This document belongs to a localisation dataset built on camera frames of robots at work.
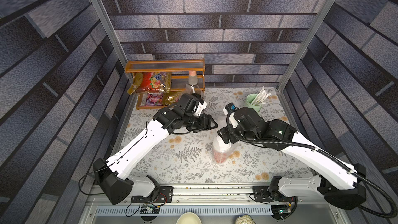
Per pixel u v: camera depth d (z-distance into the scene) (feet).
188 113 1.83
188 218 2.16
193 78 3.35
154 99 3.60
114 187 1.21
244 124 1.55
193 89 3.04
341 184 1.29
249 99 3.22
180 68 3.42
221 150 2.33
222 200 2.39
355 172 1.26
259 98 3.08
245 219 2.20
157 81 3.14
